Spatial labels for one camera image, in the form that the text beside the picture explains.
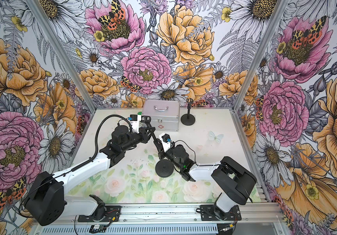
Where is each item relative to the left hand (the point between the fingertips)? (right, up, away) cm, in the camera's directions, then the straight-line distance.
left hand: (154, 132), depth 80 cm
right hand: (+1, -6, +2) cm, 6 cm away
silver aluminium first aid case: (+4, +10, +22) cm, 25 cm away
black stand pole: (+4, -10, -7) cm, 13 cm away
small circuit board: (-26, -46, -8) cm, 53 cm away
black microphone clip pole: (+21, +19, +20) cm, 35 cm away
